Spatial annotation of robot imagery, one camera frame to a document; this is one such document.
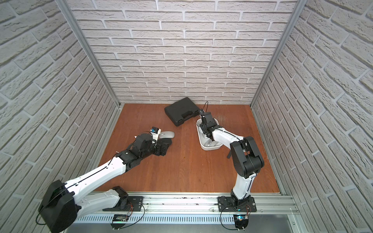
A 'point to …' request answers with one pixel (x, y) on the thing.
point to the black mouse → (166, 141)
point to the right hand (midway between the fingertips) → (211, 120)
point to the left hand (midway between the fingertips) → (164, 140)
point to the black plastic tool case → (181, 110)
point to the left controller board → (119, 221)
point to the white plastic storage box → (206, 143)
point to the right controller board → (241, 221)
